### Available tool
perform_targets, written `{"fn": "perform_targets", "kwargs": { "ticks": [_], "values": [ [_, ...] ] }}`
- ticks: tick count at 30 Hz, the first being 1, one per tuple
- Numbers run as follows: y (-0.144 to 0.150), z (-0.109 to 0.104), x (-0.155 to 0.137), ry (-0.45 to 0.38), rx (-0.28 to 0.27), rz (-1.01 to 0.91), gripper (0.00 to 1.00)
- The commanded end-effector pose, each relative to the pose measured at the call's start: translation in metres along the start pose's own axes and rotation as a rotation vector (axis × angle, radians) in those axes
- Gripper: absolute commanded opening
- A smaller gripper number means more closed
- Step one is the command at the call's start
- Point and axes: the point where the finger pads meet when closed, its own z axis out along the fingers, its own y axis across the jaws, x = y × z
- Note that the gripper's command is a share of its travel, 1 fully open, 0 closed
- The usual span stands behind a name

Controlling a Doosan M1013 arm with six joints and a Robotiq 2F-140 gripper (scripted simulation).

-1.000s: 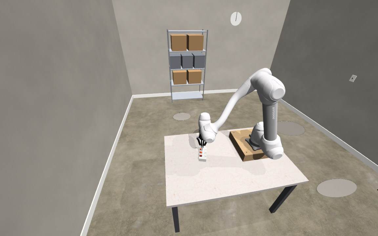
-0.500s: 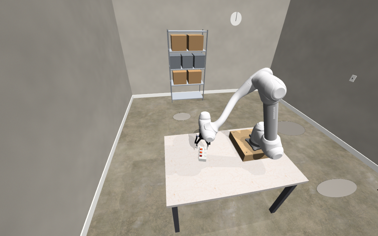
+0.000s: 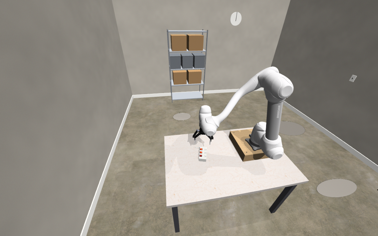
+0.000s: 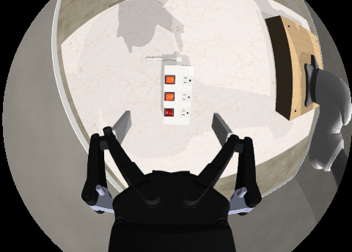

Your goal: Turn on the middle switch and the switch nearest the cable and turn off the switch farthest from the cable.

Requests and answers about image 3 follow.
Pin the grey power strip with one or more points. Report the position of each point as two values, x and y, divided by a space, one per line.
202 153

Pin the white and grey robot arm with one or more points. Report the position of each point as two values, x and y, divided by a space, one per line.
265 135

